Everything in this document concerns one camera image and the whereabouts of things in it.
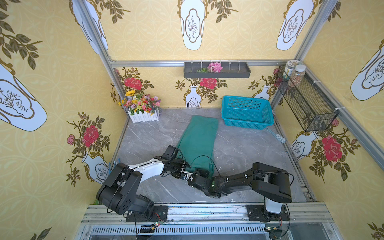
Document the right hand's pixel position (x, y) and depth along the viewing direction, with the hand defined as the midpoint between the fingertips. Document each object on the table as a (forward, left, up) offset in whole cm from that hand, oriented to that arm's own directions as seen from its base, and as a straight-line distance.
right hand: (198, 167), depth 90 cm
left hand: (-1, +7, 0) cm, 7 cm away
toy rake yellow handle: (0, +52, 0) cm, 52 cm away
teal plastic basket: (+47, -37, -1) cm, 60 cm away
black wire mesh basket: (+30, -61, +27) cm, 73 cm away
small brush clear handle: (+25, -54, -1) cm, 59 cm away
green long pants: (+16, +1, 0) cm, 16 cm away
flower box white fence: (+34, +40, +15) cm, 54 cm away
